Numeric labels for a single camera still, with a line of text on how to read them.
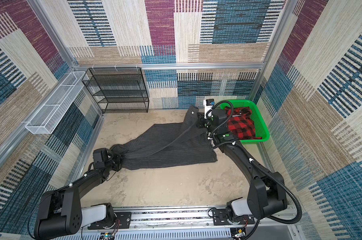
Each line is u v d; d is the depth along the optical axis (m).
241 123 0.98
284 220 0.42
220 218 0.73
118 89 1.09
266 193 0.41
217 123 0.60
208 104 0.69
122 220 0.73
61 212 0.42
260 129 1.00
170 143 0.86
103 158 0.70
